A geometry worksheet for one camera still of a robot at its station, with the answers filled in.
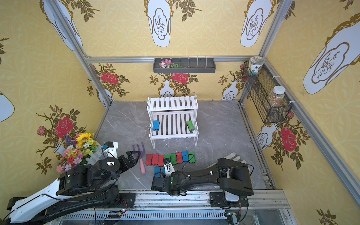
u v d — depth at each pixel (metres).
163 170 0.71
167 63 0.88
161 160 0.87
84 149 0.78
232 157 0.88
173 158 0.86
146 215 0.70
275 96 0.65
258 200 0.74
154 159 0.88
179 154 0.89
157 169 0.85
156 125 0.90
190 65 0.92
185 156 0.89
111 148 0.59
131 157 0.57
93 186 0.46
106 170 0.45
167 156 0.89
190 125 0.88
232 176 0.46
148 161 0.86
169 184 0.58
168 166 0.69
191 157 0.88
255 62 0.85
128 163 0.58
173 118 0.95
